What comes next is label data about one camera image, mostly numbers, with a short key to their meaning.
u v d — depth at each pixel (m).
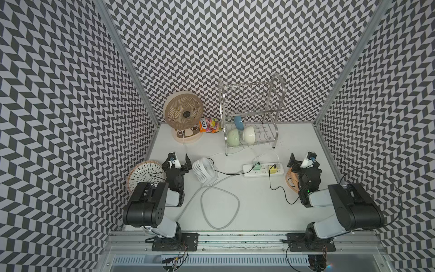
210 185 0.89
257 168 0.89
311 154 0.74
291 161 0.84
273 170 0.89
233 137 0.95
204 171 0.82
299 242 0.73
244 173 0.93
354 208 0.46
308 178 0.74
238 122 1.04
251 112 0.82
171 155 0.75
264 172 0.93
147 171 0.94
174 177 0.69
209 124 1.15
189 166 0.85
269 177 0.84
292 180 0.87
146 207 0.45
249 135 0.96
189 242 0.73
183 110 0.94
